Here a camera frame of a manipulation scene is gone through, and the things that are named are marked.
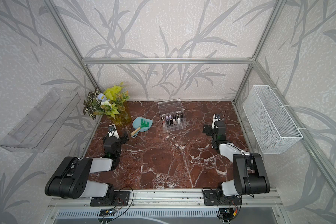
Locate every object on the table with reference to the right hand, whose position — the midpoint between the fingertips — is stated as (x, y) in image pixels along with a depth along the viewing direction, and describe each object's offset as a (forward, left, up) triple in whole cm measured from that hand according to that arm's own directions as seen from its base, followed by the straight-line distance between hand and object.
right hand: (212, 123), depth 93 cm
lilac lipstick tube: (+6, +31, -3) cm, 32 cm away
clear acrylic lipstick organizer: (+9, +28, -3) cm, 29 cm away
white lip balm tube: (+6, +23, -5) cm, 25 cm away
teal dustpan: (+8, +55, -10) cm, 57 cm away
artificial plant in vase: (+9, +66, +12) cm, 68 cm away
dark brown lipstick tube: (+6, +35, -2) cm, 35 cm away
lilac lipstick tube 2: (+8, +29, -3) cm, 30 cm away
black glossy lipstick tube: (+9, +26, -4) cm, 28 cm away
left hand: (-5, +63, +1) cm, 63 cm away
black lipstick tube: (+9, +23, -3) cm, 25 cm away
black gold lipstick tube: (+10, +21, -3) cm, 23 cm away
